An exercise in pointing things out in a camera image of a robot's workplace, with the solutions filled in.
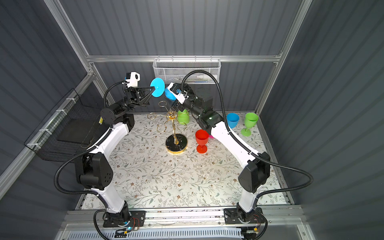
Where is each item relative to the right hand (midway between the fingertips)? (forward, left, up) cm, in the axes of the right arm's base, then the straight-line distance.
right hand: (173, 90), depth 67 cm
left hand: (-10, +6, +6) cm, 13 cm away
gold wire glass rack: (-1, +5, -43) cm, 43 cm away
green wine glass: (+10, -45, -32) cm, 56 cm away
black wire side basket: (-8, +54, -17) cm, 57 cm away
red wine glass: (-5, -13, -30) cm, 33 cm away
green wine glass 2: (+7, -2, -25) cm, 27 cm away
